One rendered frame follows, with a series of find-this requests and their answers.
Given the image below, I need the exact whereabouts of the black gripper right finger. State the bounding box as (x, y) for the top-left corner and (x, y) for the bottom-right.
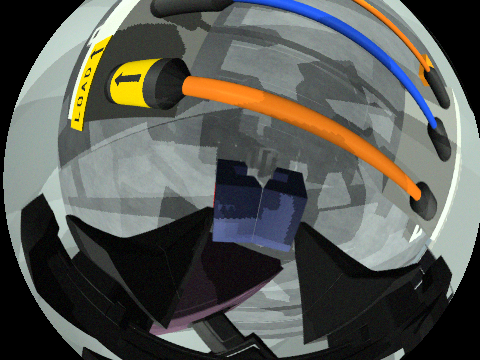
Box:
(293, 221), (421, 345)

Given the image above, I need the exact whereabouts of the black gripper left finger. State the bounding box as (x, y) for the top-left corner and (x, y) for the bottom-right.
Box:
(65, 207), (213, 329)

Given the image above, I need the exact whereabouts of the orange rectangular block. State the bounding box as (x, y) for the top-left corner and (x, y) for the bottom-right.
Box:
(419, 53), (435, 87)

